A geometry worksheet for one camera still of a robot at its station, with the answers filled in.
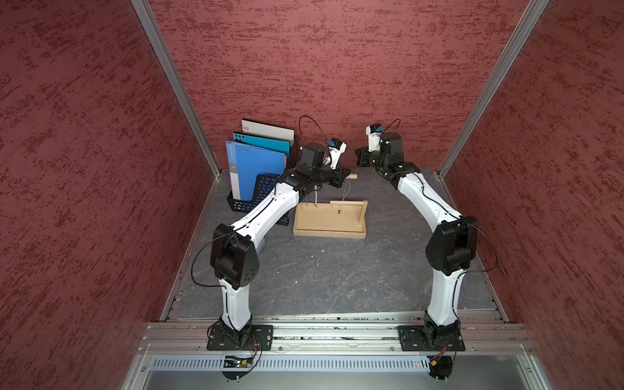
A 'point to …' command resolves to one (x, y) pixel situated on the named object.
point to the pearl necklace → (315, 196)
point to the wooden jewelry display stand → (338, 218)
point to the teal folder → (268, 143)
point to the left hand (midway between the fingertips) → (347, 174)
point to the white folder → (268, 131)
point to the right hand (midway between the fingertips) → (355, 153)
